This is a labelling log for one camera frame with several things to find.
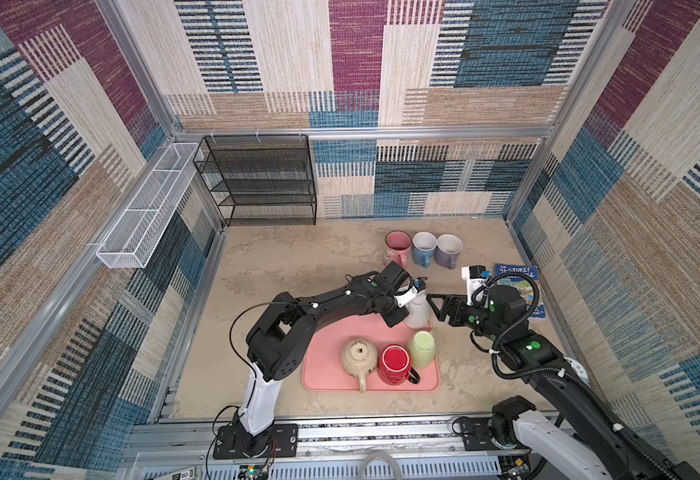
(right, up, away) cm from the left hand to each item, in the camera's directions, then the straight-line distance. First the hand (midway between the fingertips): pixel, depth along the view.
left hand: (402, 308), depth 90 cm
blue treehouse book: (+40, +6, +7) cm, 41 cm away
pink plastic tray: (-23, -15, -6) cm, 28 cm away
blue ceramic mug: (+8, +18, +10) cm, 22 cm away
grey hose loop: (-10, -32, -17) cm, 37 cm away
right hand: (+7, +4, -13) cm, 15 cm away
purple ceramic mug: (+19, +18, +18) cm, 31 cm away
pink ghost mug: (0, +18, +9) cm, 20 cm away
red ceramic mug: (-4, -12, -12) cm, 18 cm away
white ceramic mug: (+4, 0, -5) cm, 6 cm away
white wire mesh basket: (-66, +21, -19) cm, 72 cm away
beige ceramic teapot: (-13, -11, -13) cm, 21 cm away
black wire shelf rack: (-48, +42, +18) cm, 66 cm away
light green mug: (+3, -8, -12) cm, 15 cm away
